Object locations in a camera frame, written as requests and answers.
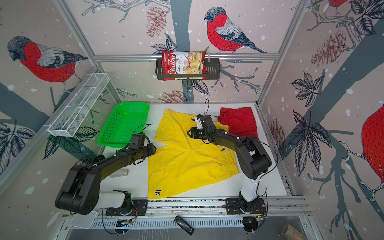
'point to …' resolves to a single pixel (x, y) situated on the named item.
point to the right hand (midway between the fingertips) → (187, 135)
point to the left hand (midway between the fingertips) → (153, 148)
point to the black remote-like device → (180, 222)
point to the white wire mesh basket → (73, 113)
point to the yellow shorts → (185, 162)
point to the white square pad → (84, 221)
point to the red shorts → (241, 121)
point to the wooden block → (290, 233)
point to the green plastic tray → (125, 119)
